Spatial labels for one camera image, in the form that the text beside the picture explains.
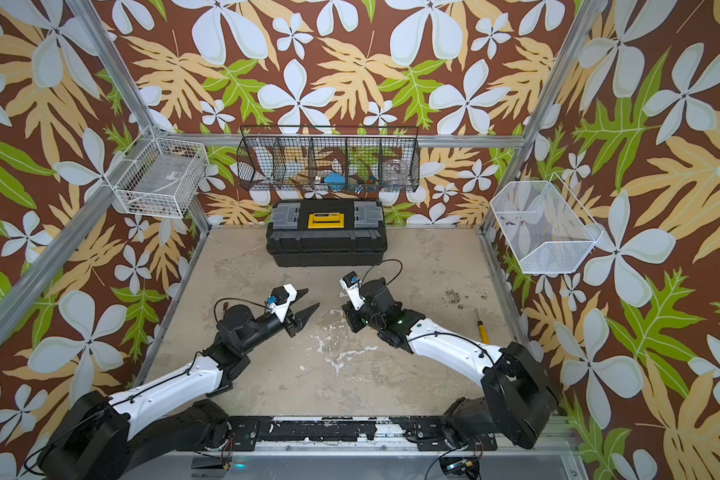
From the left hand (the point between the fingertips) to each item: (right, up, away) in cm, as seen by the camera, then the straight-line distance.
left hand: (312, 293), depth 76 cm
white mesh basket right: (+65, +18, +8) cm, 68 cm away
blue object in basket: (+4, +35, +20) cm, 40 cm away
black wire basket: (+1, +42, +22) cm, 48 cm away
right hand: (+8, -4, +8) cm, 12 cm away
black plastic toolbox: (+1, +17, +21) cm, 27 cm away
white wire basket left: (-46, +33, +10) cm, 58 cm away
